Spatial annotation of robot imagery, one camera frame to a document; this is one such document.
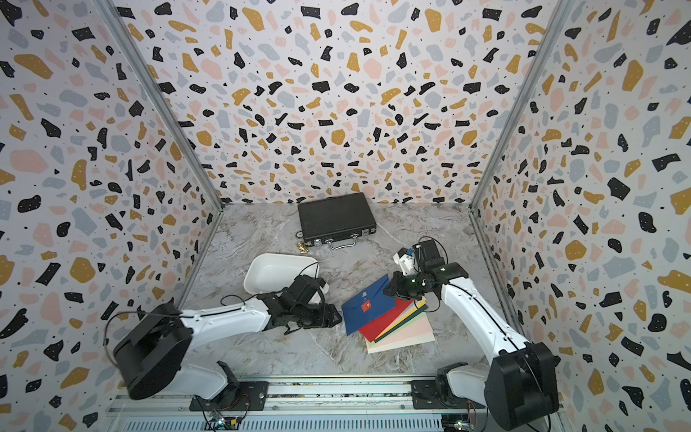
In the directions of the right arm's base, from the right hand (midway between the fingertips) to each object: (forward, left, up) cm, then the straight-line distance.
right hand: (384, 291), depth 80 cm
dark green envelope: (-4, -6, -14) cm, 16 cm away
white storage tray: (+14, +43, -13) cm, 47 cm away
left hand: (-5, +14, -8) cm, 17 cm away
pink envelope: (-6, -11, -14) cm, 19 cm away
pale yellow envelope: (+1, -11, -13) cm, 17 cm away
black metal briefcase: (+35, +19, -8) cm, 41 cm away
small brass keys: (+25, +31, -12) cm, 42 cm away
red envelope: (-7, +3, -11) cm, 14 cm away
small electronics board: (-32, +42, -13) cm, 55 cm away
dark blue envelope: (-2, +5, -6) cm, 8 cm away
